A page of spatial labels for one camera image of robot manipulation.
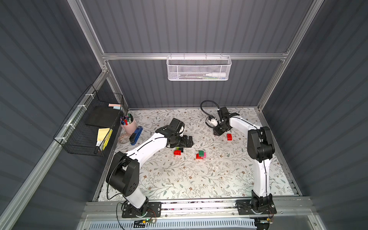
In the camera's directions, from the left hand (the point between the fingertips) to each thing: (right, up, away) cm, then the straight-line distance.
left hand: (186, 143), depth 85 cm
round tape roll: (-45, +1, +17) cm, 48 cm away
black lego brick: (-3, -5, +8) cm, 10 cm away
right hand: (+24, +6, +17) cm, 30 cm away
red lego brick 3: (+31, +2, +16) cm, 35 cm away
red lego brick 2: (+8, -10, +6) cm, 14 cm away
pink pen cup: (-39, +11, +11) cm, 42 cm away
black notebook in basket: (-46, +16, -7) cm, 49 cm away
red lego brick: (-6, -7, +8) cm, 12 cm away
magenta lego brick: (+12, -9, +6) cm, 16 cm away
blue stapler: (-37, +2, +15) cm, 39 cm away
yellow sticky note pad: (-43, +7, -14) cm, 45 cm away
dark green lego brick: (+10, -7, +4) cm, 13 cm away
